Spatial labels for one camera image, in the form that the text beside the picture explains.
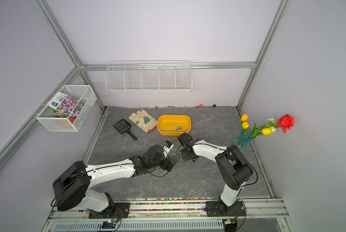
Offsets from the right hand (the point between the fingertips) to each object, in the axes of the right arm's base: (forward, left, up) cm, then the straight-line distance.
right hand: (188, 154), depth 93 cm
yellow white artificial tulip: (-2, -38, +29) cm, 48 cm away
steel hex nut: (+22, +7, -1) cm, 23 cm away
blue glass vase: (+3, -34, +8) cm, 35 cm away
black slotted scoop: (+24, +48, 0) cm, 54 cm away
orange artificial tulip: (+6, -28, +30) cm, 41 cm away
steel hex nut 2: (+21, +4, 0) cm, 22 cm away
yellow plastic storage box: (+26, +15, -1) cm, 30 cm away
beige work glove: (+29, +33, 0) cm, 44 cm away
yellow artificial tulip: (+1, -27, +30) cm, 40 cm away
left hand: (-6, +11, +8) cm, 14 cm away
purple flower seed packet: (+12, +64, +34) cm, 74 cm away
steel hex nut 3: (-2, +5, +1) cm, 5 cm away
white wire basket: (+6, +70, +29) cm, 76 cm away
